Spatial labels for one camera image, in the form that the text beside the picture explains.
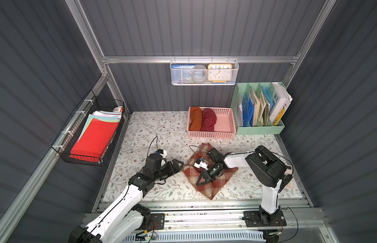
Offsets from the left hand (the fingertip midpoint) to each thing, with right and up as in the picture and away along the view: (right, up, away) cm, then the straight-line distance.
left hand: (178, 166), depth 79 cm
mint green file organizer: (+51, +33, +18) cm, 63 cm away
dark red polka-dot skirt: (+20, +26, +29) cm, 44 cm away
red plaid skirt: (+19, -11, 0) cm, 22 cm away
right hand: (+13, -11, +6) cm, 18 cm away
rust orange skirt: (+10, +27, +30) cm, 41 cm away
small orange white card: (+63, -12, +6) cm, 65 cm away
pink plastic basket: (+32, +22, +33) cm, 51 cm away
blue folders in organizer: (+44, +30, +20) cm, 57 cm away
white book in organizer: (+64, +38, +15) cm, 76 cm away
